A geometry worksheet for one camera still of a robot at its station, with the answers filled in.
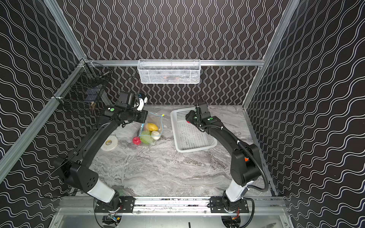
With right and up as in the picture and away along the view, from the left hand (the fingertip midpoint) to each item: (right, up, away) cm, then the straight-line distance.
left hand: (149, 114), depth 79 cm
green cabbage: (-6, -14, +14) cm, 20 cm away
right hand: (+22, -1, +10) cm, 24 cm away
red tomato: (+22, -4, +8) cm, 24 cm away
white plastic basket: (+23, -15, +21) cm, 34 cm away
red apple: (-13, -17, +16) cm, 26 cm away
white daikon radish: (+2, -12, +7) cm, 14 cm away
